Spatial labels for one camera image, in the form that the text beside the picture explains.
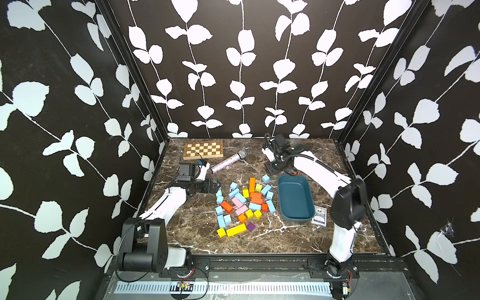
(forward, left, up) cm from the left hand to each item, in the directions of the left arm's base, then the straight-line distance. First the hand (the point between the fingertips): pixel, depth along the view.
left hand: (213, 180), depth 89 cm
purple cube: (-20, -18, -9) cm, 28 cm away
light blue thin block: (-2, -11, -9) cm, 14 cm away
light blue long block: (-3, -3, -8) cm, 9 cm away
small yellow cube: (-22, -4, -8) cm, 24 cm away
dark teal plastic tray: (-8, -40, -7) cm, 42 cm away
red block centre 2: (-6, -22, -9) cm, 24 cm away
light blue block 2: (-17, -4, -9) cm, 20 cm away
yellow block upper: (-3, -16, -9) cm, 19 cm away
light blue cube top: (+5, -27, -7) cm, 29 cm away
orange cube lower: (-16, -14, -8) cm, 23 cm away
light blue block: (-1, -27, -9) cm, 28 cm away
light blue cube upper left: (+1, -10, -8) cm, 13 cm away
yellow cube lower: (-15, -21, -8) cm, 27 cm away
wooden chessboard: (+27, +10, -7) cm, 29 cm away
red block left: (-10, -6, -9) cm, 15 cm away
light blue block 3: (-11, -28, -9) cm, 32 cm away
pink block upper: (-7, -12, -10) cm, 17 cm away
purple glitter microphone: (+21, -15, -7) cm, 26 cm away
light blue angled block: (-6, -14, -9) cm, 18 cm away
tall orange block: (+2, -20, -9) cm, 22 cm away
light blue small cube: (-7, -3, -7) cm, 10 cm away
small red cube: (-11, -25, -10) cm, 29 cm away
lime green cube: (-1, -23, -8) cm, 24 cm away
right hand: (+5, -27, +4) cm, 28 cm away
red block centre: (-3, -21, -10) cm, 23 cm away
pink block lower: (-12, -13, -9) cm, 20 cm away
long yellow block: (-21, -11, -10) cm, 26 cm away
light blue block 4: (-11, -20, -9) cm, 25 cm away
